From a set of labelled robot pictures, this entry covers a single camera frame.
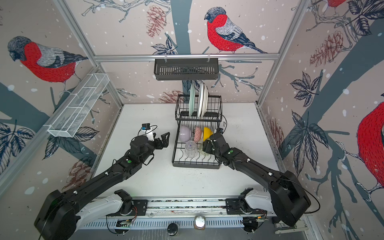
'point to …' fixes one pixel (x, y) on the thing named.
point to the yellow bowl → (207, 133)
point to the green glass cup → (203, 152)
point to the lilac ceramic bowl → (185, 133)
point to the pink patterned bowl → (197, 134)
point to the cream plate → (205, 100)
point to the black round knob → (172, 229)
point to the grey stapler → (282, 228)
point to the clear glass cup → (190, 148)
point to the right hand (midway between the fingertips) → (206, 145)
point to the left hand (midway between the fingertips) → (162, 133)
